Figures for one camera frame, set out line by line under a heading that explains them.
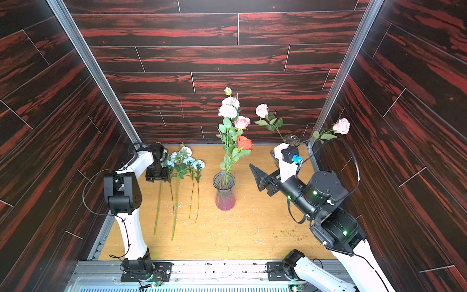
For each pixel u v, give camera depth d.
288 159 0.38
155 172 0.85
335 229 0.36
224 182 0.81
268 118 0.81
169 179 1.01
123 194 0.57
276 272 0.72
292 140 0.96
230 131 0.72
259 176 0.44
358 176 0.29
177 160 1.09
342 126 0.70
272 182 0.43
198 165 1.07
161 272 0.73
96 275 0.73
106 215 0.95
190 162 1.08
